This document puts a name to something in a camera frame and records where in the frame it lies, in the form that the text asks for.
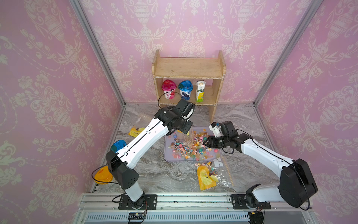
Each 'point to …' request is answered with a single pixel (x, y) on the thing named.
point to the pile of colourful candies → (191, 146)
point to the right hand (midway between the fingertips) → (206, 143)
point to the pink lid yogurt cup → (168, 86)
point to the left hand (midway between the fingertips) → (186, 125)
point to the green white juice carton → (200, 90)
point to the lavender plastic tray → (216, 153)
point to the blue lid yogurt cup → (185, 87)
